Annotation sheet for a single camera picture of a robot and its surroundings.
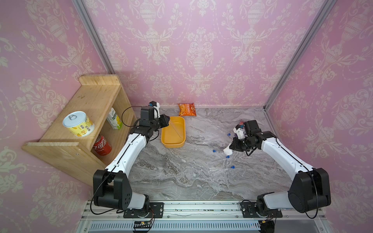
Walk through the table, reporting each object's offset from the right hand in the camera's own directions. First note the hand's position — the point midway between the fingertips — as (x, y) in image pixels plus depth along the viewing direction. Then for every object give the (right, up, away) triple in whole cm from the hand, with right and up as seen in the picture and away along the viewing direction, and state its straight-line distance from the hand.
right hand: (231, 146), depth 85 cm
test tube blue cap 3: (0, -8, +7) cm, 11 cm away
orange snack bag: (-26, +24, +31) cm, 48 cm away
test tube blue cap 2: (-8, -5, +12) cm, 15 cm away
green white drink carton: (-64, +15, -9) cm, 66 cm away
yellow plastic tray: (-34, +6, +4) cm, 35 cm away
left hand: (-36, +16, -1) cm, 39 cm away
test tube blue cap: (+4, +4, +18) cm, 19 cm away
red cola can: (-64, +3, -20) cm, 67 cm away
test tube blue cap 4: (-6, -15, +3) cm, 16 cm away
